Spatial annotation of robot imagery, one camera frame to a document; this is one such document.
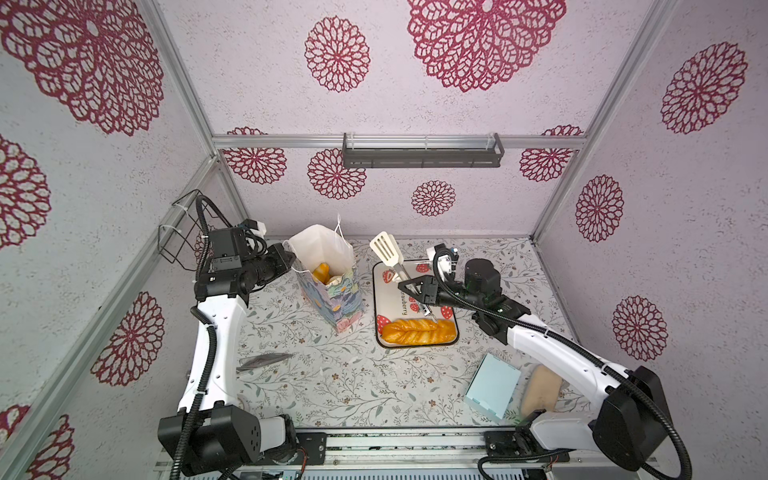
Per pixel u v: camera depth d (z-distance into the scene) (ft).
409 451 2.45
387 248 2.39
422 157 2.83
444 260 2.25
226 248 1.79
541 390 2.59
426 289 2.17
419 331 2.97
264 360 2.87
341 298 2.68
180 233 2.45
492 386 2.70
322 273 3.24
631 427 1.33
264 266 2.05
